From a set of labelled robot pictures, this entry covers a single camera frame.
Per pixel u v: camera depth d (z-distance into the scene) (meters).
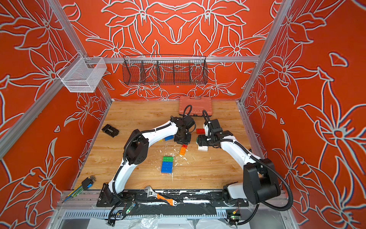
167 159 0.83
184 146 0.92
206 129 0.80
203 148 0.90
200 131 1.00
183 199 0.74
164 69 0.99
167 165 0.82
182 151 0.89
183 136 0.79
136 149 0.56
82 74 0.92
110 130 1.00
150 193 0.74
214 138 0.62
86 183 0.76
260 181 0.42
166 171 0.79
